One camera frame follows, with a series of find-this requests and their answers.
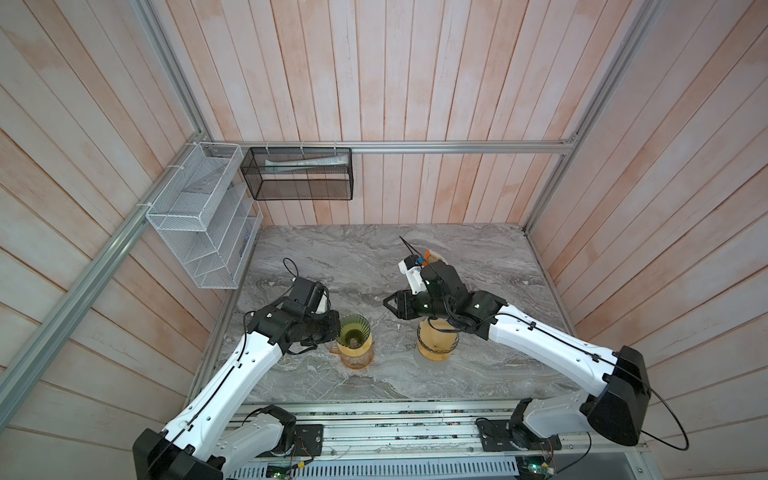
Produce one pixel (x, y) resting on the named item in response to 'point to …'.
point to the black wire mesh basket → (299, 173)
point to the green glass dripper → (354, 330)
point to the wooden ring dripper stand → (434, 355)
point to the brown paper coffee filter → (437, 334)
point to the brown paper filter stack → (434, 256)
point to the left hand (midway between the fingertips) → (339, 336)
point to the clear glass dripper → (438, 335)
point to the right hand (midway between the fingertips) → (387, 302)
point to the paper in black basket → (275, 166)
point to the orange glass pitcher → (353, 362)
